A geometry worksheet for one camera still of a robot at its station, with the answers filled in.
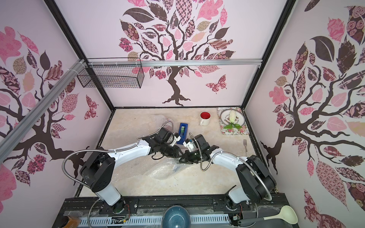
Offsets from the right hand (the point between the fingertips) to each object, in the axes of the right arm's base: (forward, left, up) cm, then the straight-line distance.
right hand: (180, 160), depth 82 cm
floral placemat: (+26, -48, -8) cm, 55 cm away
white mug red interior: (+38, -19, -5) cm, 43 cm away
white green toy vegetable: (+37, -41, -5) cm, 55 cm away
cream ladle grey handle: (-26, -55, -8) cm, 61 cm away
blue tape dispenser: (+21, -2, -3) cm, 22 cm away
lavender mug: (-4, +1, 0) cm, 4 cm away
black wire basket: (+52, +44, +27) cm, 74 cm away
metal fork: (+14, -46, -9) cm, 49 cm away
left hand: (+2, -1, -1) cm, 2 cm away
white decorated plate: (+37, -35, -7) cm, 51 cm away
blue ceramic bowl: (-27, +2, -7) cm, 28 cm away
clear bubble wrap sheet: (-1, +11, -9) cm, 14 cm away
